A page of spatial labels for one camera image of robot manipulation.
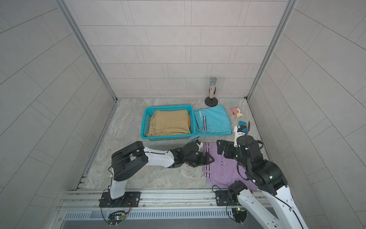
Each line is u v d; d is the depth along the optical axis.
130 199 0.71
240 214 0.69
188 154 0.67
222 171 0.79
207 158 0.74
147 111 0.97
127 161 0.49
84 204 0.70
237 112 1.05
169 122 0.96
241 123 1.02
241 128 0.55
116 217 0.65
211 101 1.15
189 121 0.96
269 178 0.39
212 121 0.99
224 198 0.71
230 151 0.55
